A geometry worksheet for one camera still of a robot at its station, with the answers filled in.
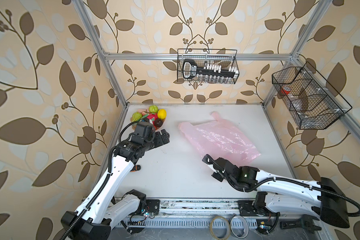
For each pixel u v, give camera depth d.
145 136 0.55
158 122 0.99
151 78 1.05
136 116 1.02
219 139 0.89
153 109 1.05
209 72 0.83
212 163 0.56
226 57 0.91
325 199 0.40
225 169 0.57
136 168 0.86
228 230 0.66
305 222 0.69
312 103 0.74
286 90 0.81
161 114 1.01
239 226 0.70
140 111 1.11
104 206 0.41
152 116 1.02
